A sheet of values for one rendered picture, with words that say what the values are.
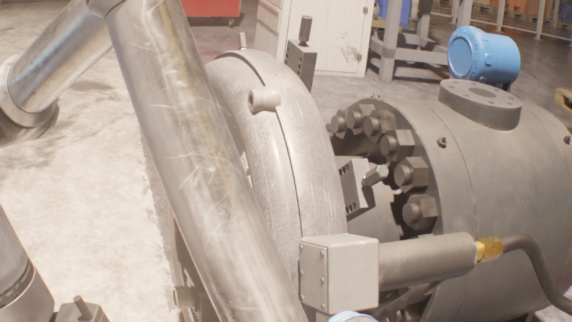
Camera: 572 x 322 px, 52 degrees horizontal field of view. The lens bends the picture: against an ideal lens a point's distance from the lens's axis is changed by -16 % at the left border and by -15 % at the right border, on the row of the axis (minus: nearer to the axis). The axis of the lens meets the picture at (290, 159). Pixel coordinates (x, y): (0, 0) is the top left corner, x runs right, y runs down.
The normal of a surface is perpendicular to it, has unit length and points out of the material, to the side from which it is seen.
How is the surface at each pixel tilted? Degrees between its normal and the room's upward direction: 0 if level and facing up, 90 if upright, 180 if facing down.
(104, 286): 0
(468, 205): 55
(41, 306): 68
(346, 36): 90
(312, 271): 90
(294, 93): 21
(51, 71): 121
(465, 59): 90
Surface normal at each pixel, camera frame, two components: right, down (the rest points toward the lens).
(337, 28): 0.27, 0.38
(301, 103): 0.26, -0.66
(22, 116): 0.48, 0.43
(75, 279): 0.12, -0.92
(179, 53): 0.56, -0.23
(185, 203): -0.44, 0.17
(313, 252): -0.92, 0.04
